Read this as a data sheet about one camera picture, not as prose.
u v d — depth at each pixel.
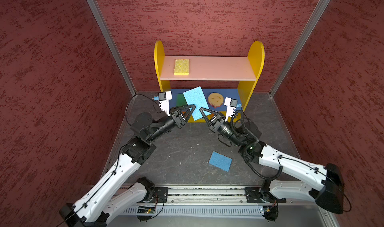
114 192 0.43
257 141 0.44
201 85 1.18
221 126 0.53
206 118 0.57
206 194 0.76
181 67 0.76
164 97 0.51
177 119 0.50
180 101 0.52
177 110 0.52
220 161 0.85
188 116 0.59
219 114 0.55
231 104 0.53
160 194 0.74
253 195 0.74
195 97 0.57
